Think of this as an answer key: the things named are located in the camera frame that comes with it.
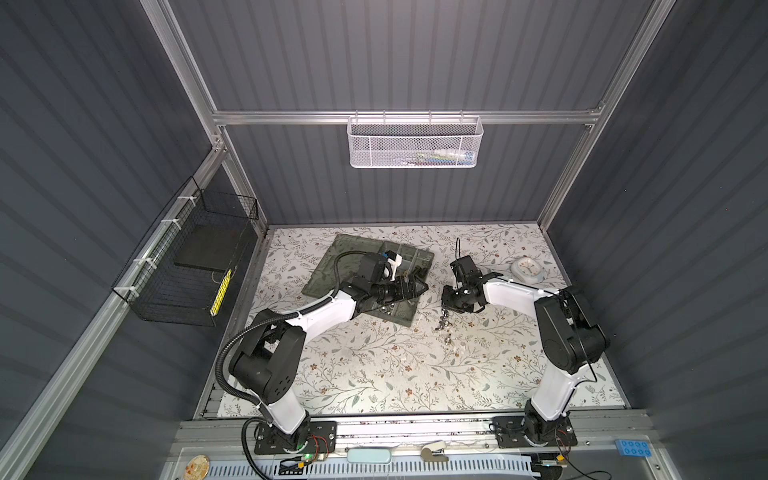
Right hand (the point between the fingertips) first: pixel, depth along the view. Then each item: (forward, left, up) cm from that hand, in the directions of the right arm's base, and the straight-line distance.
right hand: (446, 305), depth 97 cm
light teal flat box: (-41, +23, +3) cm, 47 cm away
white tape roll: (+13, -30, +1) cm, 33 cm away
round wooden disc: (-44, +63, +1) cm, 77 cm away
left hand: (-2, +9, +13) cm, 16 cm away
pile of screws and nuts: (-6, +1, -1) cm, 6 cm away
